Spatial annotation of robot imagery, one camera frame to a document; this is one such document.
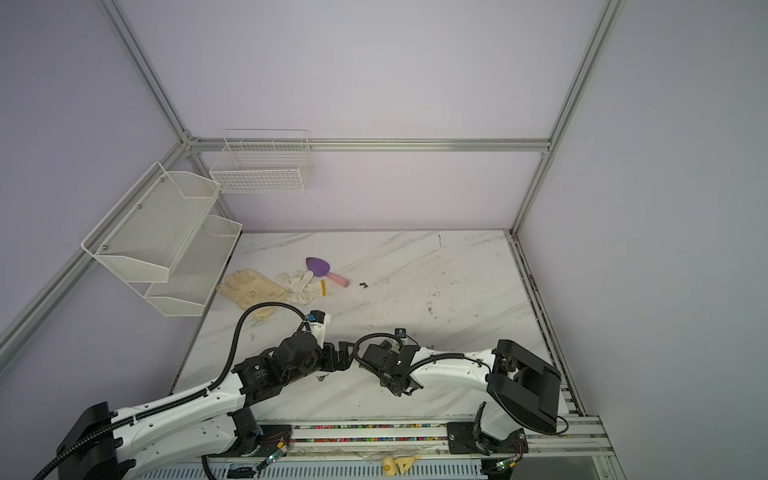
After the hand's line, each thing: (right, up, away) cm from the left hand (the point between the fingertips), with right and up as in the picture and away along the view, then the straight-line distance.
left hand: (345, 349), depth 78 cm
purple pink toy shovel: (-14, +21, +32) cm, 40 cm away
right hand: (+12, -9, +5) cm, 16 cm away
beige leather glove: (-38, +14, +26) cm, 48 cm away
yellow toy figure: (+13, -24, -11) cm, 29 cm away
